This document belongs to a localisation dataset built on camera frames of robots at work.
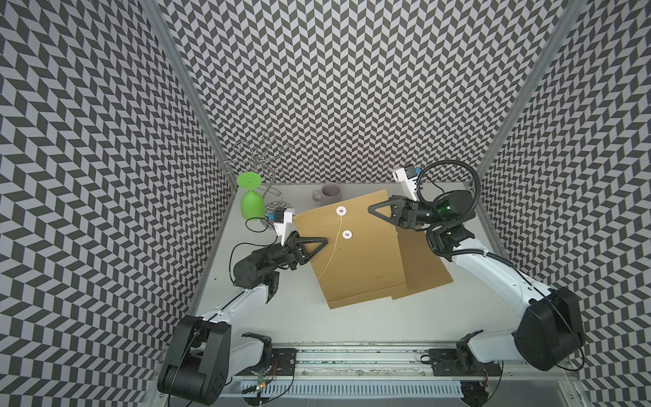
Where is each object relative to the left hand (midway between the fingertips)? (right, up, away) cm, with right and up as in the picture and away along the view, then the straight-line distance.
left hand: (328, 245), depth 61 cm
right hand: (+10, +7, -2) cm, 12 cm away
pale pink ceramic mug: (-2, +15, +47) cm, 49 cm away
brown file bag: (+8, -5, +4) cm, 11 cm away
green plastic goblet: (-26, +10, +21) cm, 35 cm away
